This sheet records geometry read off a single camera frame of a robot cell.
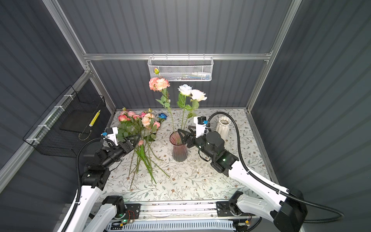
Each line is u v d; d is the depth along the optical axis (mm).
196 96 681
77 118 769
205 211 752
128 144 619
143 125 1024
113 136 640
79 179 508
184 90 694
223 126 823
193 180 843
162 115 1112
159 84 693
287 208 399
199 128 598
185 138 609
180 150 987
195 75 914
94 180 510
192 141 598
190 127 707
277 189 417
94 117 785
